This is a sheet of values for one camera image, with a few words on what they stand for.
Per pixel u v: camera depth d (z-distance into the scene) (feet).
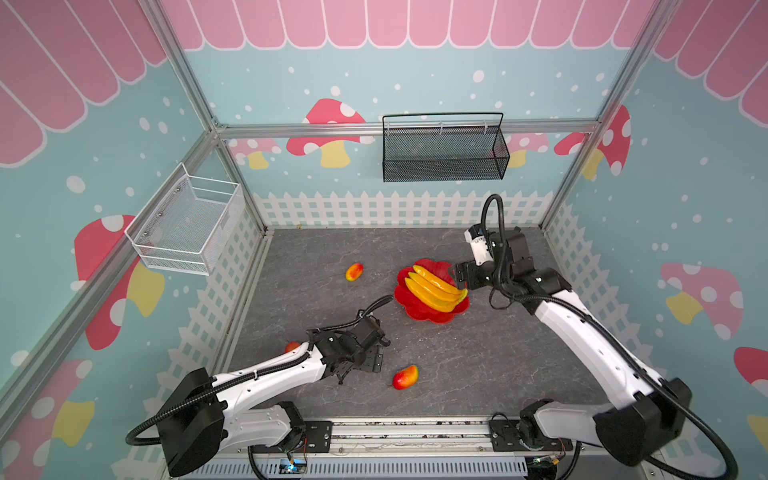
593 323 1.50
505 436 2.43
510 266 1.84
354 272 3.36
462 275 2.24
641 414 1.23
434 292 3.20
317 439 2.44
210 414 1.33
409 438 2.49
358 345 2.02
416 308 3.17
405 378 2.65
